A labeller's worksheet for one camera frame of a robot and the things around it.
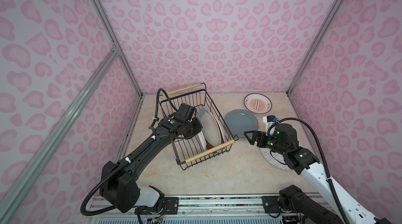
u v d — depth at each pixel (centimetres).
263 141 66
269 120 68
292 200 62
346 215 39
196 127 71
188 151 88
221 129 79
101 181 37
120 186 40
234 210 72
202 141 75
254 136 66
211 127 81
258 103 114
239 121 103
